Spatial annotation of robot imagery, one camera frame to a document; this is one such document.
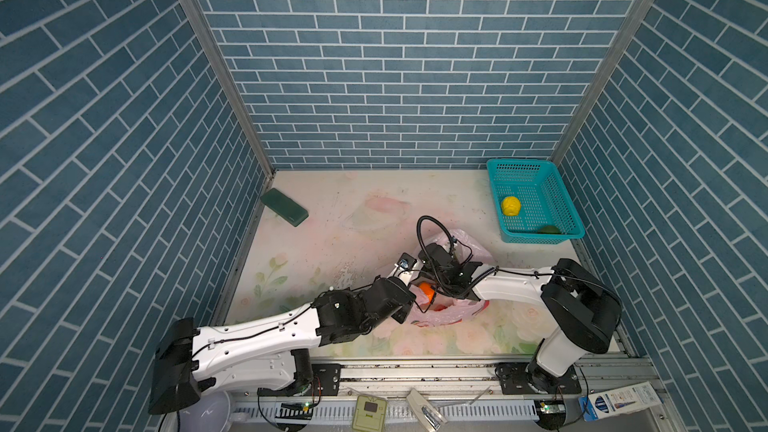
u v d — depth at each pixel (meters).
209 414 0.69
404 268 0.62
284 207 1.09
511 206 1.04
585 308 0.46
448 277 0.69
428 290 0.79
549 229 1.01
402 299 0.52
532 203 1.12
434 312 0.72
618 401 0.71
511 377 0.74
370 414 0.68
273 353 0.46
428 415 0.68
